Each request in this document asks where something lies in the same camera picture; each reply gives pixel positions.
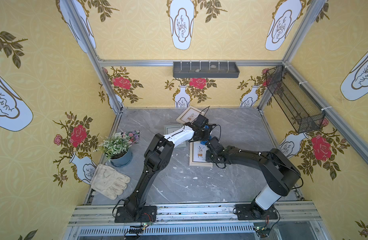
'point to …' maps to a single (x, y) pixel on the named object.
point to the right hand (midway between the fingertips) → (208, 159)
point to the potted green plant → (116, 148)
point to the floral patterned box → (133, 136)
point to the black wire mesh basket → (303, 112)
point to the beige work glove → (108, 182)
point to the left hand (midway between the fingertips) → (209, 137)
